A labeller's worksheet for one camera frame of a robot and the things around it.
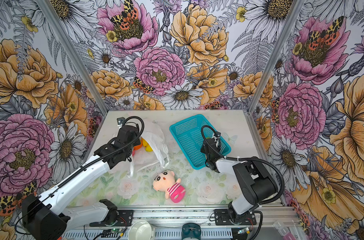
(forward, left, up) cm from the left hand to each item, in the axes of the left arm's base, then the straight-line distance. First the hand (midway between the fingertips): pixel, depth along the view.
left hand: (131, 137), depth 79 cm
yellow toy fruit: (+5, -4, -18) cm, 20 cm away
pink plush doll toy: (-18, -18, -13) cm, 29 cm away
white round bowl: (-38, -8, -20) cm, 44 cm away
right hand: (+4, -42, -17) cm, 46 cm away
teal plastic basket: (+19, -31, -21) cm, 42 cm away
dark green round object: (-39, -30, -13) cm, 51 cm away
